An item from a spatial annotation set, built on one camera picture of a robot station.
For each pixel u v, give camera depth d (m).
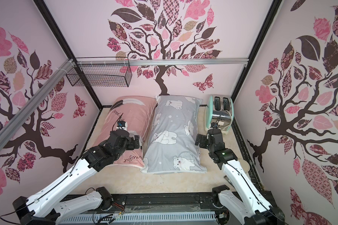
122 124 0.62
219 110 0.93
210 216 0.70
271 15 0.72
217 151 0.58
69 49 0.84
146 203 0.75
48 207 0.40
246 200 0.42
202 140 0.72
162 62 0.95
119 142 0.53
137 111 1.00
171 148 0.81
